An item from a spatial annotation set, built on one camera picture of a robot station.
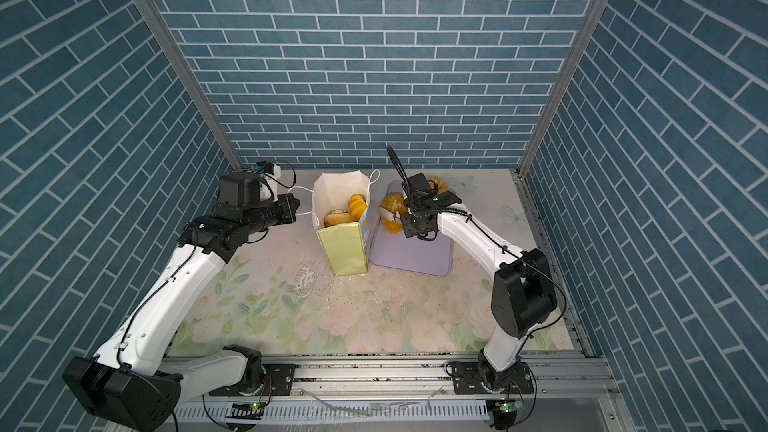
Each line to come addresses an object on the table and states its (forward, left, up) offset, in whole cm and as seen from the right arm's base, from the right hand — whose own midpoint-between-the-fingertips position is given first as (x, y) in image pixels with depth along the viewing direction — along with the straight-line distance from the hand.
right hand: (411, 221), depth 88 cm
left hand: (-6, +28, +15) cm, 32 cm away
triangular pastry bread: (+2, +23, -3) cm, 23 cm away
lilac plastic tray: (-2, +6, -15) cm, 17 cm away
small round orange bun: (+4, +17, +1) cm, 17 cm away
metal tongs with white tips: (+4, +7, -3) cm, 9 cm away
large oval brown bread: (+14, +7, -9) cm, 18 cm away
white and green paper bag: (+6, +23, -3) cm, 24 cm away
